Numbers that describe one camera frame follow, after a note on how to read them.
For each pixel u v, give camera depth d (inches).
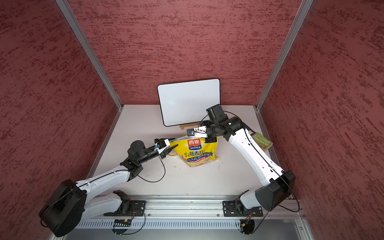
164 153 27.5
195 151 31.0
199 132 23.9
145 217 28.0
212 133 25.4
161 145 24.4
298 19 29.3
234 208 29.1
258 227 27.4
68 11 28.4
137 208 29.3
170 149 28.1
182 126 41.0
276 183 15.4
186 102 36.6
